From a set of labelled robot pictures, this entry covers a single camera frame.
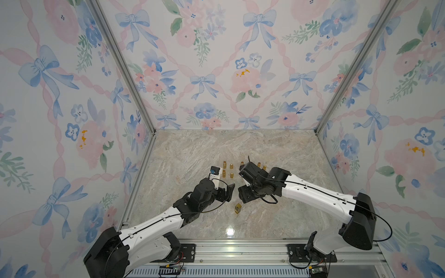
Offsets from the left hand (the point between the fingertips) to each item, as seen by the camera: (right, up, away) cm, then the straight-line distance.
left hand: (227, 181), depth 79 cm
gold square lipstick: (+5, -15, +7) cm, 17 cm away
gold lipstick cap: (+22, +4, +21) cm, 31 cm away
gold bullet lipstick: (-1, +6, +21) cm, 21 cm away
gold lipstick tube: (-1, +1, +17) cm, 17 cm away
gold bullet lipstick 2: (+18, +6, +18) cm, 27 cm away
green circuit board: (+39, -37, -6) cm, 54 cm away
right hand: (+8, -5, -2) cm, 10 cm away
